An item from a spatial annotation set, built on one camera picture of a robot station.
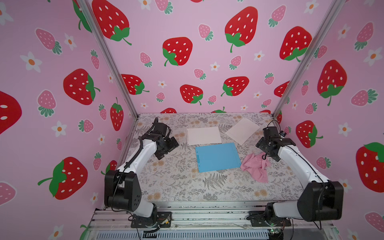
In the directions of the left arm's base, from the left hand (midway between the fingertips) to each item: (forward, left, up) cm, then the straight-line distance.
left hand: (174, 148), depth 88 cm
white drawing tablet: (+18, -18, -11) cm, 28 cm away
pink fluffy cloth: (-5, -49, -9) cm, 50 cm away
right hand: (-3, -60, +2) cm, 60 cm away
